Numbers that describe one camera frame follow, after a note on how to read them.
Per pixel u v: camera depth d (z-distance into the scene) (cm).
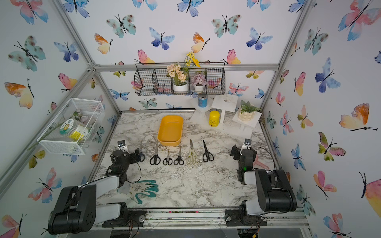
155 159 94
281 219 75
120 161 70
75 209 42
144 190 82
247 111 87
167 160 94
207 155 96
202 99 98
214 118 103
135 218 74
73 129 63
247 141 79
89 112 80
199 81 89
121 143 78
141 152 98
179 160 93
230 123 111
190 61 83
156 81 99
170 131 114
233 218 73
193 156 96
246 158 70
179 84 91
